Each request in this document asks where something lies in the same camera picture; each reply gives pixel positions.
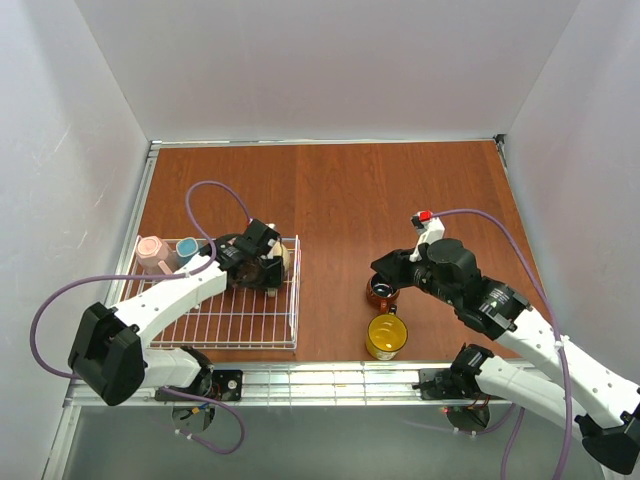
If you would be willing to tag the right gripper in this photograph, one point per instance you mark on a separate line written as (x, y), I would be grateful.
(400, 265)

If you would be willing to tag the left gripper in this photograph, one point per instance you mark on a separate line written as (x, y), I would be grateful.
(272, 265)

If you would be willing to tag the beige ceramic mug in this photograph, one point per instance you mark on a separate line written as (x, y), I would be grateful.
(285, 260)

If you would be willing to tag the brown mug black interior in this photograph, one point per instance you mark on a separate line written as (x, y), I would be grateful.
(380, 294)

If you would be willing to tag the blue floral mug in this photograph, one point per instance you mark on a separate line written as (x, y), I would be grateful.
(185, 250)

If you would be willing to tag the pink faceted mug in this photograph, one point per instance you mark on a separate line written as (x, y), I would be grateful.
(155, 256)

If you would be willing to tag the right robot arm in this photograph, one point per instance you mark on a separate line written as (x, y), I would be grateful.
(576, 392)

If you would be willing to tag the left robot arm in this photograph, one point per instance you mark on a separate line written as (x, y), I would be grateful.
(112, 350)

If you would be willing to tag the yellow enamel mug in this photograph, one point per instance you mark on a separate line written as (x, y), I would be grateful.
(387, 334)

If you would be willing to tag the white wire dish rack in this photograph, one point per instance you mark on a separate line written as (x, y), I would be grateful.
(242, 318)

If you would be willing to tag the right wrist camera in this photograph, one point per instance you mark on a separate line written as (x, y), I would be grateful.
(429, 229)

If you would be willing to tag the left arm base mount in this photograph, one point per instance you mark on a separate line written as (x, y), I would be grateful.
(223, 385)

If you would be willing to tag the aluminium frame rail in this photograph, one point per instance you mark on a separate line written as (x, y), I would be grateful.
(328, 410)

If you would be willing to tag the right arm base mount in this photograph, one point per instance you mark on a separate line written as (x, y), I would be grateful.
(452, 383)

